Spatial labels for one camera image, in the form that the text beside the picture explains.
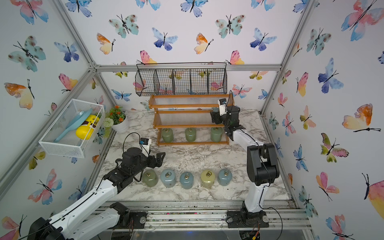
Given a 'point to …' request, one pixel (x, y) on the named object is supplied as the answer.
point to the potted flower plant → (117, 119)
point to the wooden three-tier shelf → (185, 119)
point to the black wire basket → (181, 78)
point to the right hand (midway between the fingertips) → (218, 108)
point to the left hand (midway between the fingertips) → (159, 151)
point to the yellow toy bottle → (85, 131)
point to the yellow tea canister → (207, 177)
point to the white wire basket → (71, 145)
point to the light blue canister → (168, 178)
